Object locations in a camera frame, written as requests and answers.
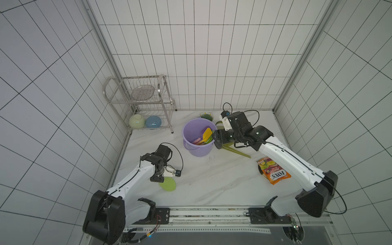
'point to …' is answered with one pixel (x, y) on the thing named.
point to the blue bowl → (153, 122)
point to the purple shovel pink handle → (197, 140)
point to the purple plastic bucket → (197, 137)
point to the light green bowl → (137, 121)
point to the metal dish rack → (141, 102)
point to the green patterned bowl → (206, 115)
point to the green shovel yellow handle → (208, 141)
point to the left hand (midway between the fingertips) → (154, 172)
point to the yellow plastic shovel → (207, 133)
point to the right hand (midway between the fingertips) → (211, 135)
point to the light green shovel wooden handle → (169, 184)
